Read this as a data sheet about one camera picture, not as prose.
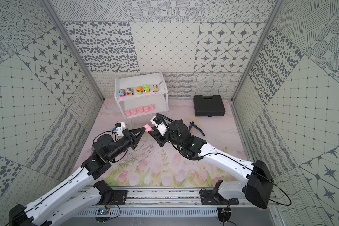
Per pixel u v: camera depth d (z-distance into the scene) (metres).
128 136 0.61
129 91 0.75
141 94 0.78
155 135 0.62
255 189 0.38
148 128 0.69
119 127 0.67
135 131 0.67
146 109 0.91
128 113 0.89
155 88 0.77
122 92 0.75
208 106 1.14
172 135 0.58
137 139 0.64
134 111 0.90
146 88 0.77
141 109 0.90
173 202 0.73
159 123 0.58
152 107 0.93
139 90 0.76
